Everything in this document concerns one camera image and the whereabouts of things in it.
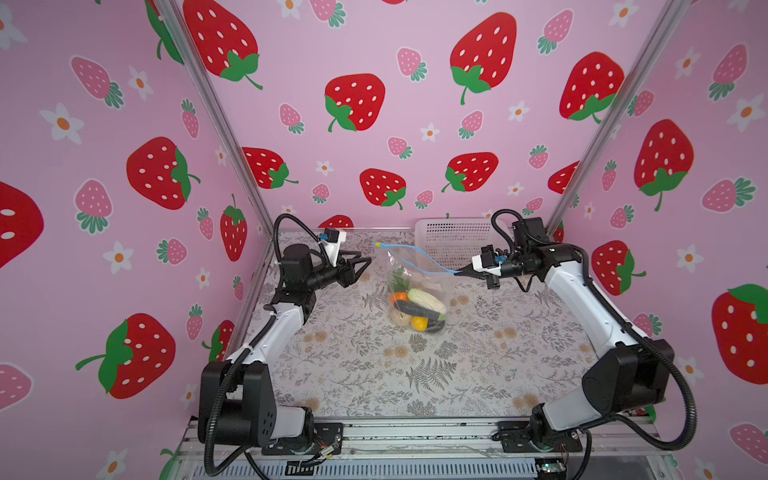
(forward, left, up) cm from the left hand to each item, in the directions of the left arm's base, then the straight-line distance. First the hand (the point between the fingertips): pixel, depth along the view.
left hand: (364, 257), depth 79 cm
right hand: (-5, -24, +2) cm, 24 cm away
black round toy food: (-10, -20, -19) cm, 30 cm away
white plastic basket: (+28, -30, -24) cm, 48 cm away
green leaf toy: (+1, -10, -13) cm, 16 cm away
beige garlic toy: (-8, -10, -19) cm, 23 cm away
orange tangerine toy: (-3, -10, -15) cm, 18 cm away
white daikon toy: (-3, -17, -15) cm, 23 cm away
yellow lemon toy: (-9, -16, -20) cm, 27 cm away
